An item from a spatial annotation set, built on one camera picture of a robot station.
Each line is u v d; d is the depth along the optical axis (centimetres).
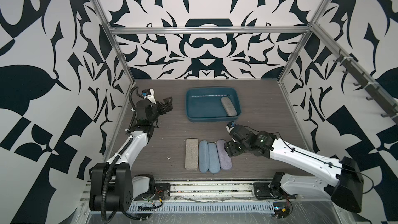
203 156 81
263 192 74
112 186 40
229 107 102
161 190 74
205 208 71
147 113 63
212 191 76
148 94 73
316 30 85
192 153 83
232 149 70
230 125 71
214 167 79
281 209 71
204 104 105
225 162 81
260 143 54
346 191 38
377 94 55
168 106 76
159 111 76
